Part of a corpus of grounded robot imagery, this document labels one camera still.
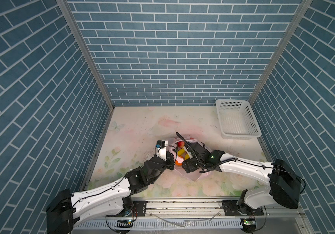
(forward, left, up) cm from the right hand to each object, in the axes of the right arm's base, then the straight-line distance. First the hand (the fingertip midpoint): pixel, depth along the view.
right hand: (187, 164), depth 83 cm
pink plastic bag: (-9, -4, +5) cm, 11 cm away
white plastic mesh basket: (+42, -38, -6) cm, 57 cm away
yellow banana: (+9, +5, -2) cm, 10 cm away
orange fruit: (-9, +5, +19) cm, 22 cm away
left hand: (0, +5, +13) cm, 14 cm away
